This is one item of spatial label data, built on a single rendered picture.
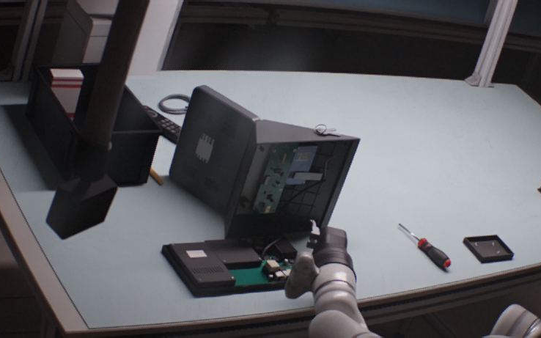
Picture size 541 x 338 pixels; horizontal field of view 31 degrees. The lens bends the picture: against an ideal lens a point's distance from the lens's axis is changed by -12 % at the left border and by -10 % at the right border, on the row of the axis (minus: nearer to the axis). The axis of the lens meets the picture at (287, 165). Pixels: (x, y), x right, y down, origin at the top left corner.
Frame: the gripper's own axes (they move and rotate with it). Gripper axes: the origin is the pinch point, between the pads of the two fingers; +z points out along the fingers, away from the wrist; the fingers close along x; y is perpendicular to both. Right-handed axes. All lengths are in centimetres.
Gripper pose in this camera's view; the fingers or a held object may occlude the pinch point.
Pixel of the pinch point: (313, 222)
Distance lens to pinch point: 193.0
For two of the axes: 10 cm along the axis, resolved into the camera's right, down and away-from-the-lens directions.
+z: -0.4, -4.7, 8.8
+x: 3.0, -8.5, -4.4
